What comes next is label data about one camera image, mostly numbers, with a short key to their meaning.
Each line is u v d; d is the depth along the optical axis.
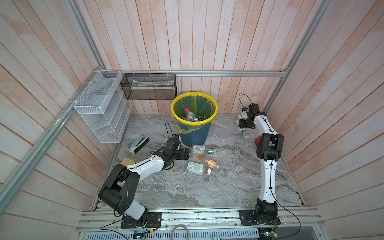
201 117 0.92
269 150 0.66
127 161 0.93
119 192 0.44
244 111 1.02
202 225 0.73
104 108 0.71
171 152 0.70
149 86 1.02
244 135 1.04
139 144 0.98
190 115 0.94
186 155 0.82
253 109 0.90
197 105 0.96
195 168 0.88
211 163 0.88
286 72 0.93
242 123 1.01
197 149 0.94
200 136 1.01
